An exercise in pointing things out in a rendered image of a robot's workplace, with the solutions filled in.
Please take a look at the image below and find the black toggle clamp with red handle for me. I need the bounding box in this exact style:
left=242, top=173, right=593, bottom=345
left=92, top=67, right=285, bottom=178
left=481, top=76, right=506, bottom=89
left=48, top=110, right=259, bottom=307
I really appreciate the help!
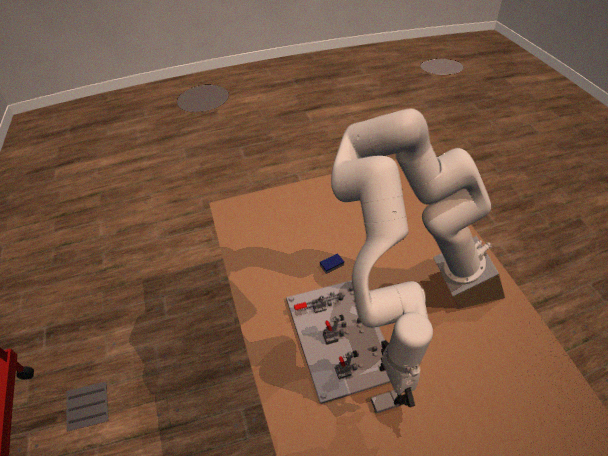
left=335, top=351, right=358, bottom=379

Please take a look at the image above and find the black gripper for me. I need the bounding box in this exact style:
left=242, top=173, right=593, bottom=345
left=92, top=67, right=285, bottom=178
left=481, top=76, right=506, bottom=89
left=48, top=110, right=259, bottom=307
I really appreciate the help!
left=379, top=340, right=420, bottom=407

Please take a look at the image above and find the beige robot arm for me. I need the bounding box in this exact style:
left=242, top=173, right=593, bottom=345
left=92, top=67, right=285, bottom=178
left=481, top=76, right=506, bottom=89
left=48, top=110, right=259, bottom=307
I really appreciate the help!
left=331, top=109, right=491, bottom=377

